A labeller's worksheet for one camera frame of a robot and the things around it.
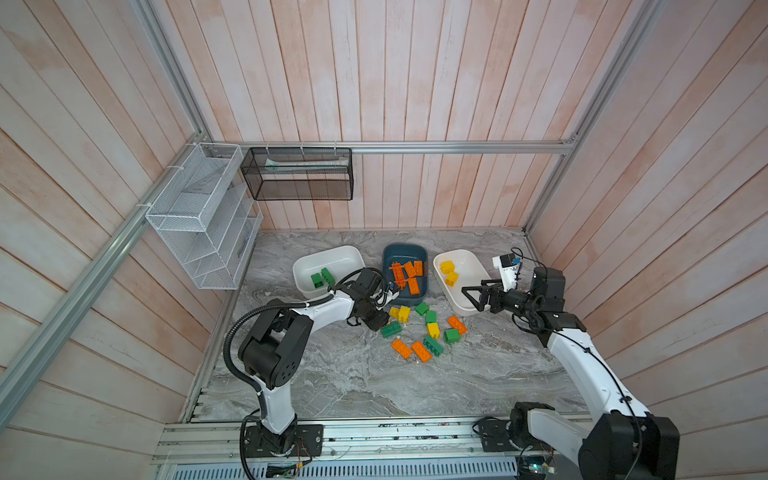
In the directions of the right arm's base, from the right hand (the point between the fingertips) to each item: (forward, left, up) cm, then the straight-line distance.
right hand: (474, 285), depth 81 cm
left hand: (-2, +27, -17) cm, 32 cm away
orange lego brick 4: (-11, +20, -18) cm, 29 cm away
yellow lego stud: (+1, +22, -18) cm, 28 cm away
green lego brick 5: (0, +10, -18) cm, 21 cm away
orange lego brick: (+19, +13, -17) cm, 29 cm away
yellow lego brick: (+20, +2, -18) cm, 27 cm away
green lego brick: (+14, +45, -16) cm, 50 cm away
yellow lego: (+15, +1, -18) cm, 23 cm away
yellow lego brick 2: (0, +19, -18) cm, 26 cm away
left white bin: (+16, +54, -15) cm, 58 cm away
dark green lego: (-5, +23, -18) cm, 30 cm away
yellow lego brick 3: (-5, +10, -16) cm, 20 cm away
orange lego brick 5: (-12, +14, -18) cm, 26 cm away
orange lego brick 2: (+17, +16, -17) cm, 29 cm away
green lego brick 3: (-7, +4, -18) cm, 20 cm away
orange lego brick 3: (+12, +15, -18) cm, 26 cm away
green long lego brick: (-10, +10, -18) cm, 23 cm away
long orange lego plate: (+16, +20, -17) cm, 31 cm away
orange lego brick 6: (-2, +2, -19) cm, 19 cm away
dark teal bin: (+29, +18, -20) cm, 39 cm away
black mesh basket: (+45, +57, +5) cm, 73 cm away
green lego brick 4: (+3, +12, -19) cm, 23 cm away
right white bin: (+20, -2, -19) cm, 28 cm away
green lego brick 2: (+12, +49, -16) cm, 53 cm away
